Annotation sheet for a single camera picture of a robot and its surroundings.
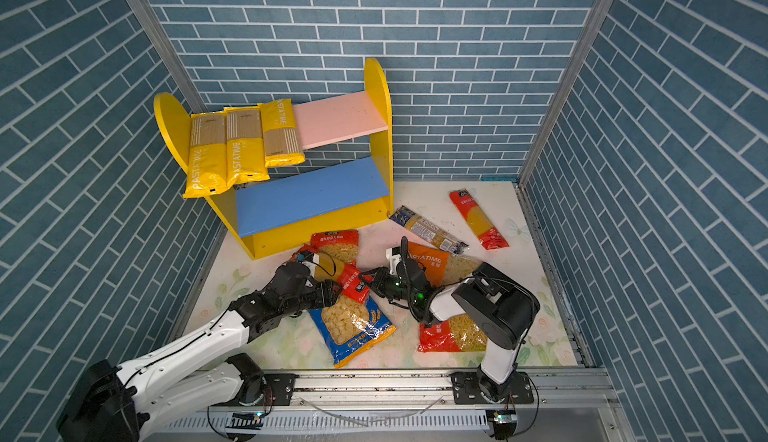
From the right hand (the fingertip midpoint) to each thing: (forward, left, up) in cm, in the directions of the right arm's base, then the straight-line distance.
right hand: (356, 276), depth 84 cm
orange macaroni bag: (+7, -25, -5) cm, 27 cm away
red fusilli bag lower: (-12, -29, -6) cm, 32 cm away
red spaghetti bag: (+23, -41, -8) cm, 48 cm away
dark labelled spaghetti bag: (+22, -19, -6) cm, 30 cm away
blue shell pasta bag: (-12, 0, -6) cm, 14 cm away
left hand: (-4, +5, 0) cm, 7 cm away
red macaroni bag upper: (+13, +7, -4) cm, 15 cm away
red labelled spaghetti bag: (-2, 0, 0) cm, 2 cm away
